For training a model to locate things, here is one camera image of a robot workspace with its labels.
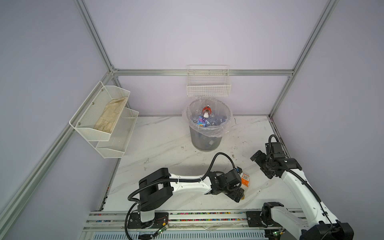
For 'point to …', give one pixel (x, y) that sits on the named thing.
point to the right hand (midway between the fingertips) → (256, 161)
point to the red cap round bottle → (206, 111)
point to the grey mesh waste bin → (206, 140)
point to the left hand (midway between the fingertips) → (236, 192)
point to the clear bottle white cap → (220, 120)
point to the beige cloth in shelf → (108, 118)
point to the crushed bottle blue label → (202, 121)
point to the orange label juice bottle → (245, 179)
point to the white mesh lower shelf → (116, 145)
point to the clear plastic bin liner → (219, 108)
